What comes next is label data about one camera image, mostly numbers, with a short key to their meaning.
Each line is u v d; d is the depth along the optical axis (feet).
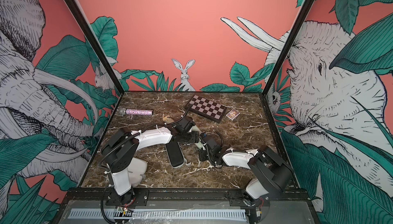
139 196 2.41
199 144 2.89
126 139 1.77
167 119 3.32
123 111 3.42
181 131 2.35
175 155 2.82
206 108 3.53
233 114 3.51
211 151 2.25
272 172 1.45
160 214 2.30
